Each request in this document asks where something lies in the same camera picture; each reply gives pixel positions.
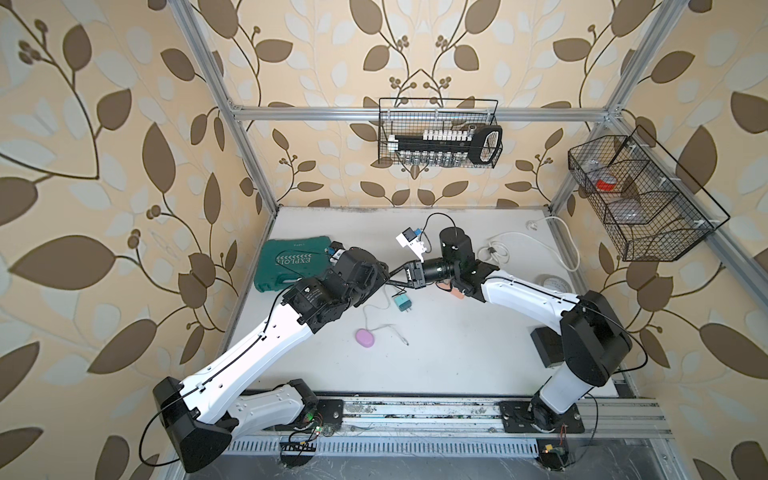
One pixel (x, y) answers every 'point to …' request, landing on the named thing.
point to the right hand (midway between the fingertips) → (385, 280)
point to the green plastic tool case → (281, 262)
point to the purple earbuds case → (365, 338)
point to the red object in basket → (606, 183)
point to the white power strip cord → (496, 251)
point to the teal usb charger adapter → (403, 302)
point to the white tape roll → (553, 282)
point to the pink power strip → (457, 293)
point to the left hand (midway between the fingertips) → (383, 269)
